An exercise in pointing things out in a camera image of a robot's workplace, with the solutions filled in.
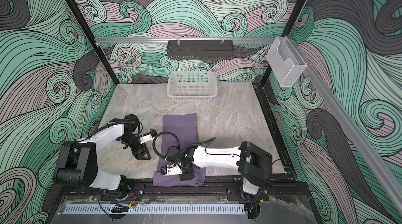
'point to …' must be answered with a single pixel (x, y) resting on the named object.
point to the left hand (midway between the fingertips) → (146, 152)
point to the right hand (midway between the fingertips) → (182, 172)
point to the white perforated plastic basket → (192, 86)
